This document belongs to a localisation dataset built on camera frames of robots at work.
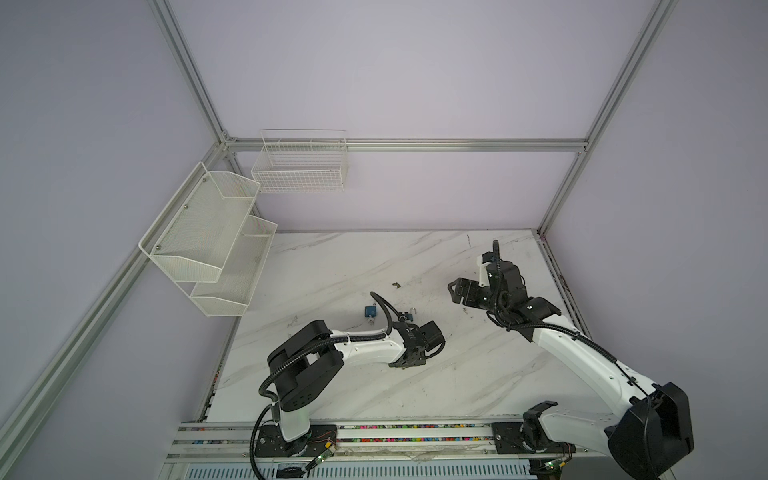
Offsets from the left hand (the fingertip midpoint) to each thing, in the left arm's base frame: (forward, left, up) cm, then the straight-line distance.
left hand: (409, 357), depth 86 cm
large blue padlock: (+16, +12, -1) cm, 20 cm away
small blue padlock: (+14, -1, 0) cm, 14 cm away
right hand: (+13, -13, +18) cm, 26 cm away
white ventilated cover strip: (-27, +10, -2) cm, 29 cm away
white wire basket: (+53, +35, +32) cm, 71 cm away
